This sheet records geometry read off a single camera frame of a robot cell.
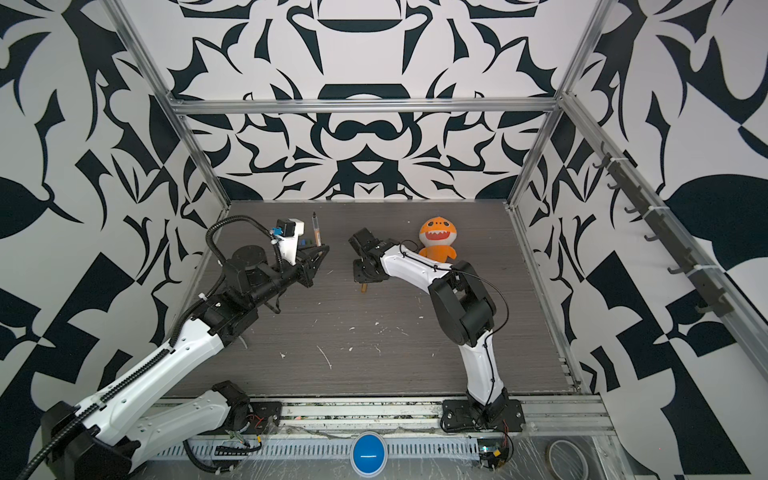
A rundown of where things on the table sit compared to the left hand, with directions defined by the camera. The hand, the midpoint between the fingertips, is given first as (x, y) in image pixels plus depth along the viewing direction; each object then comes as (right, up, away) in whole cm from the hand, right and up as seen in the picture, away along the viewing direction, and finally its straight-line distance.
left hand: (325, 241), depth 69 cm
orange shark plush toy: (+31, +2, +31) cm, 43 cm away
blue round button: (+10, -48, -1) cm, 49 cm away
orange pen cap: (+7, -15, +27) cm, 32 cm away
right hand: (+7, -11, +25) cm, 28 cm away
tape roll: (+55, -50, 0) cm, 74 cm away
